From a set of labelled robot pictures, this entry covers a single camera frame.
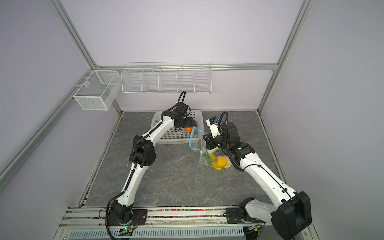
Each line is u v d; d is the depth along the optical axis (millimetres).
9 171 507
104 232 708
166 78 990
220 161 826
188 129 1052
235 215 740
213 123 665
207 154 896
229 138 572
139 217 734
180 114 825
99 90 983
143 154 642
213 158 893
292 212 383
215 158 883
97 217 751
